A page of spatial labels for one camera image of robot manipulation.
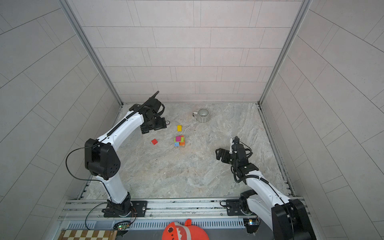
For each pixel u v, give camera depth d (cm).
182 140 88
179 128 101
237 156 73
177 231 60
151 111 65
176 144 87
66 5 71
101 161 46
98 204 72
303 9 72
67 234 62
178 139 89
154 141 96
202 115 107
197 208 72
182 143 89
